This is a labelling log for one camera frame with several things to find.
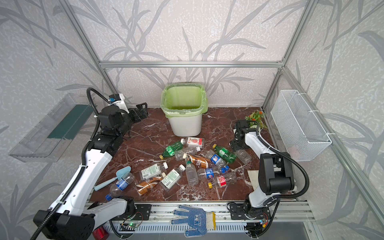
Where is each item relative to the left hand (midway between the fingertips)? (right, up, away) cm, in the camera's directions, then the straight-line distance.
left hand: (142, 101), depth 70 cm
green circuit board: (-7, -59, 0) cm, 60 cm away
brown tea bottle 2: (-1, -44, +7) cm, 44 cm away
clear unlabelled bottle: (+16, -29, +18) cm, 38 cm away
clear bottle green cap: (+23, -39, +13) cm, 47 cm away
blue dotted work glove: (+29, -57, 0) cm, 64 cm away
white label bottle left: (+1, -38, +14) cm, 40 cm away
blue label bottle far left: (-12, -41, +10) cm, 44 cm away
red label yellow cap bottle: (+40, -42, +8) cm, 58 cm away
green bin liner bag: (+13, +5, +32) cm, 35 cm away
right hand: (+53, -22, +23) cm, 62 cm away
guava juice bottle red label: (+23, -23, +26) cm, 41 cm away
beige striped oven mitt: (+59, -41, +15) cm, 73 cm away
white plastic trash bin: (+19, -13, +24) cm, 34 cm away
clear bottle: (+54, -30, +18) cm, 64 cm away
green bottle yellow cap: (+43, -29, +19) cm, 55 cm away
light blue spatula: (-20, -41, +15) cm, 48 cm away
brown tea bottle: (+26, -33, +14) cm, 44 cm away
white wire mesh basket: (+71, -15, -9) cm, 73 cm away
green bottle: (+9, -28, +23) cm, 37 cm away
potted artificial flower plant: (+63, -6, +23) cm, 68 cm away
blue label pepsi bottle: (+36, -32, +16) cm, 51 cm away
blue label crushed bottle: (+32, -38, +12) cm, 51 cm away
